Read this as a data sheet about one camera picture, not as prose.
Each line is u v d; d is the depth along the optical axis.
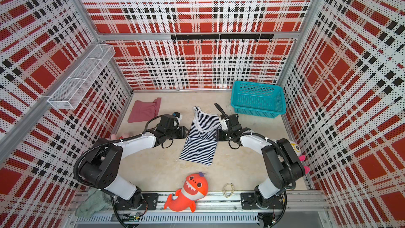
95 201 0.73
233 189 0.77
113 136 0.89
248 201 0.72
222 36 0.89
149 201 0.74
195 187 0.70
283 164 0.45
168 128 0.74
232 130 0.72
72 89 0.72
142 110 1.08
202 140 0.93
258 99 1.17
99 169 0.45
